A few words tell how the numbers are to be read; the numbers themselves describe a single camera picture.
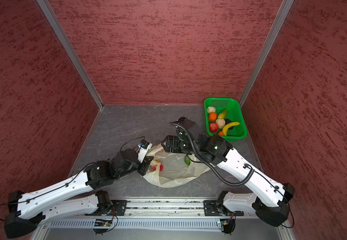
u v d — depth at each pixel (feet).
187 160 2.81
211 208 2.43
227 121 3.49
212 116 3.50
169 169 2.87
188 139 1.47
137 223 2.33
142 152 1.97
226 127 3.27
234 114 3.73
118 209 2.43
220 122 3.37
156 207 2.49
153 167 2.34
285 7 2.33
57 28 2.55
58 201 1.45
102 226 2.38
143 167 2.00
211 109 3.62
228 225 2.36
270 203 1.22
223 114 3.60
